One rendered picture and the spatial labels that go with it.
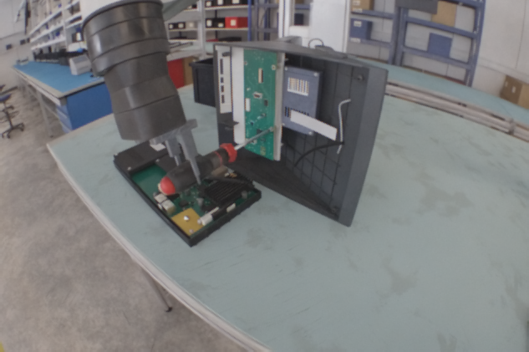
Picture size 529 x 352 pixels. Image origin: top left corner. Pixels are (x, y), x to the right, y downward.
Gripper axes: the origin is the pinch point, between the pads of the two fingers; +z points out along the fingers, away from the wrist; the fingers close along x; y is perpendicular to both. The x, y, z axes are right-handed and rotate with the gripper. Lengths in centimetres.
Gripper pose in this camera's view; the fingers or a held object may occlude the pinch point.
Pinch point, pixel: (192, 181)
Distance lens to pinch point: 27.6
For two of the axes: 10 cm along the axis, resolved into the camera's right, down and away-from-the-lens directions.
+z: 2.1, 9.2, 3.3
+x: 7.5, 0.7, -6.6
